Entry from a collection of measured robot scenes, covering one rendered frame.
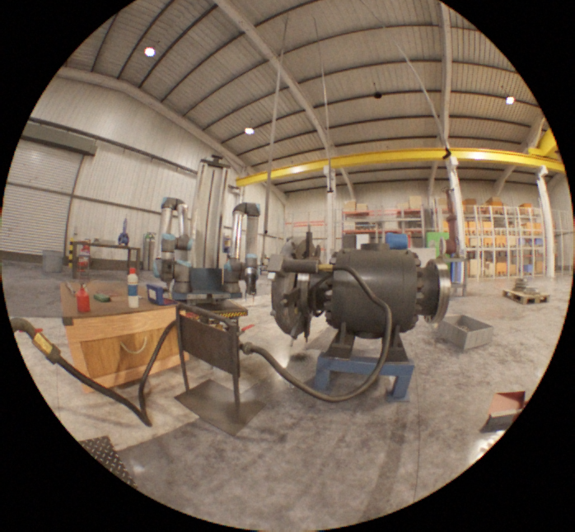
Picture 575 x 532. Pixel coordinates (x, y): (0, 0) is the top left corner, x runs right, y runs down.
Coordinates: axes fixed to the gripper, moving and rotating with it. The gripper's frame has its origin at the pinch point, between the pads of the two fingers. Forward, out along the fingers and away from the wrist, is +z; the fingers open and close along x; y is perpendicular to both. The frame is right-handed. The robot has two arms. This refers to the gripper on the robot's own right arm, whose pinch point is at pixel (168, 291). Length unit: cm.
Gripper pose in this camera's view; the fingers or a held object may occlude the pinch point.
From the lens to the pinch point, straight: 134.1
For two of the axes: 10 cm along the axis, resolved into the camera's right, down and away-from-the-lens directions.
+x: -4.0, -0.9, -9.1
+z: -0.4, 10.0, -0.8
